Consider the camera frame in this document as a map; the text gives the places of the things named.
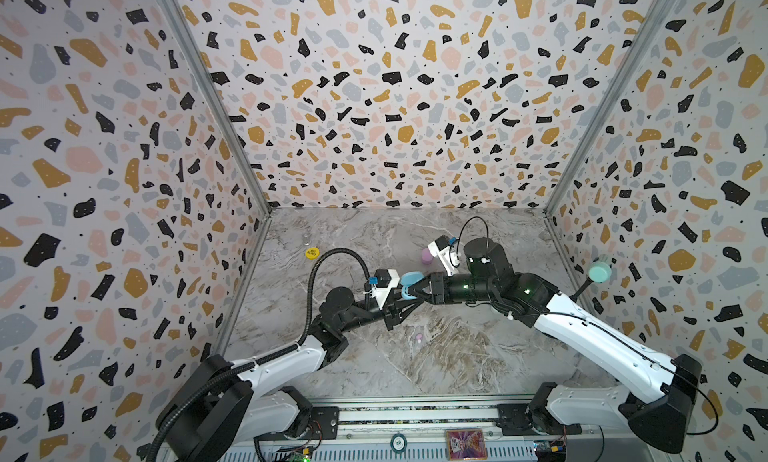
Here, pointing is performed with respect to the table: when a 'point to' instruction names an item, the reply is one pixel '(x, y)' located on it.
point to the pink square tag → (464, 445)
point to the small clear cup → (306, 240)
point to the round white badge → (398, 443)
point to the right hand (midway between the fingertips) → (411, 289)
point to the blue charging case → (406, 280)
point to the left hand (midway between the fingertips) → (422, 291)
